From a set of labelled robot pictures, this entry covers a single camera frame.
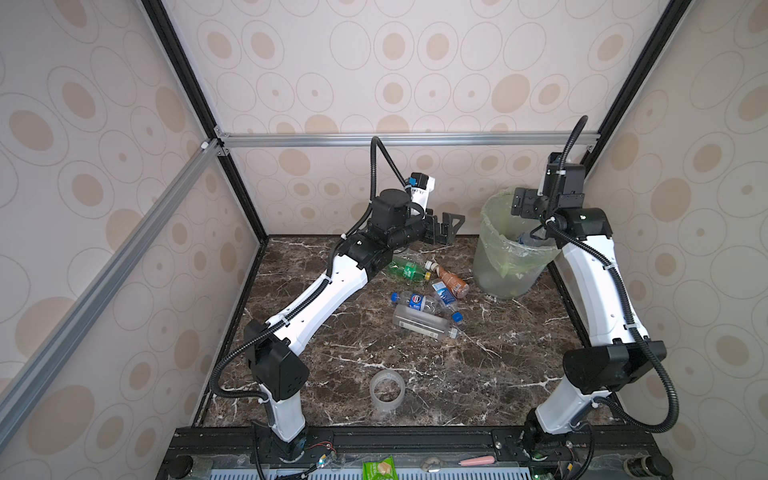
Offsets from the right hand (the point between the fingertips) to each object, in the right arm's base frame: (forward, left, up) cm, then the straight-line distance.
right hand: (542, 193), depth 74 cm
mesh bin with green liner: (-4, +4, -21) cm, 22 cm away
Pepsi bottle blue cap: (-10, +30, -34) cm, 46 cm away
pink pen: (-52, +18, -39) cm, 67 cm away
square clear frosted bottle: (-14, +28, -39) cm, 50 cm away
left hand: (-10, +22, +3) cm, 25 cm away
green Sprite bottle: (+3, +32, -35) cm, 47 cm away
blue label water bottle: (-9, +20, -35) cm, 41 cm away
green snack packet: (-53, +41, -37) cm, 77 cm away
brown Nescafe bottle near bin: (-2, +17, -35) cm, 39 cm away
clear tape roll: (-34, +40, -40) cm, 66 cm away
